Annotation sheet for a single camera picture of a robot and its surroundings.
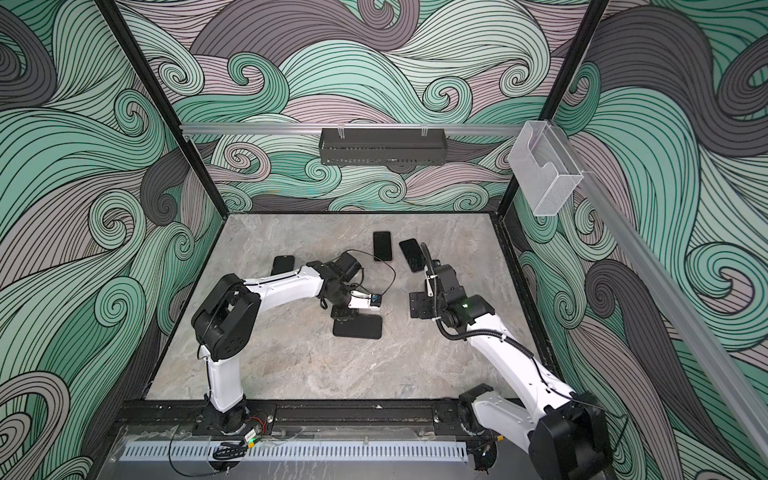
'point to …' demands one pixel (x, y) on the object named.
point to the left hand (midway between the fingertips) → (356, 306)
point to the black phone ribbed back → (382, 245)
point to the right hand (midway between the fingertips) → (426, 300)
